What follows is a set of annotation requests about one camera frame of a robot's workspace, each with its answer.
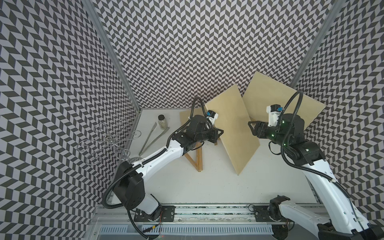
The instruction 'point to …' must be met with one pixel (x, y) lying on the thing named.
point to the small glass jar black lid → (162, 121)
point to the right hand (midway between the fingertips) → (253, 126)
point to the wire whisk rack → (113, 135)
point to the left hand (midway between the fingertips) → (222, 132)
